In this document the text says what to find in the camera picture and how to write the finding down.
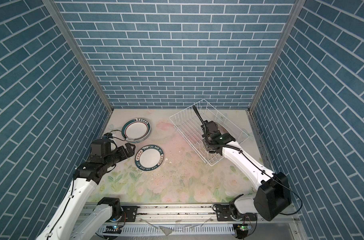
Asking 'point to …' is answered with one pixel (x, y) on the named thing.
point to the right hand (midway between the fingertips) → (211, 137)
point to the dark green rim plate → (135, 130)
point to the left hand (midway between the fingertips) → (129, 148)
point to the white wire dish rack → (188, 124)
